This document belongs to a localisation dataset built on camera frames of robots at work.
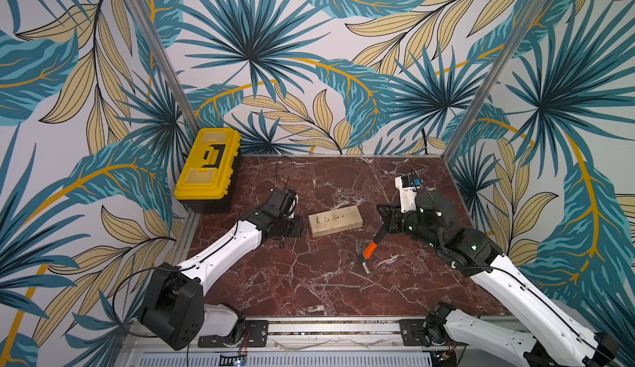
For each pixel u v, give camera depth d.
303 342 0.73
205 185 0.88
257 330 0.74
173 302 0.40
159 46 0.82
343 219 0.95
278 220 0.63
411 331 0.73
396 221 0.59
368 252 0.73
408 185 0.57
